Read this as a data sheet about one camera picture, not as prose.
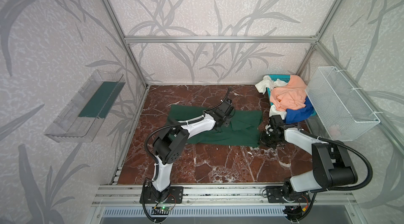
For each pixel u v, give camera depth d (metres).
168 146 0.50
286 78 1.15
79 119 0.64
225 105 0.74
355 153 0.42
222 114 0.73
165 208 0.71
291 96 1.02
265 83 1.08
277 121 0.75
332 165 0.44
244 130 0.96
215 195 0.75
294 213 0.74
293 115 0.89
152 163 0.53
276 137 0.69
